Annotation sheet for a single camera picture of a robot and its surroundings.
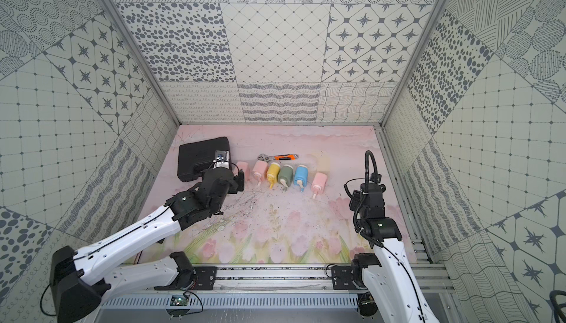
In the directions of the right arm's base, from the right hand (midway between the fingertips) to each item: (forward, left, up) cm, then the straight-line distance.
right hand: (365, 198), depth 81 cm
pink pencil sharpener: (+17, +49, -3) cm, 52 cm away
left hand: (+4, +47, +12) cm, 49 cm away
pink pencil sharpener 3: (+9, +17, -5) cm, 19 cm away
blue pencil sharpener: (+11, +24, -5) cm, 27 cm away
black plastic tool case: (+21, +73, -4) cm, 76 cm away
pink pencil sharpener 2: (+13, +41, -2) cm, 44 cm away
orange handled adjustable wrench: (+26, +34, -9) cm, 44 cm away
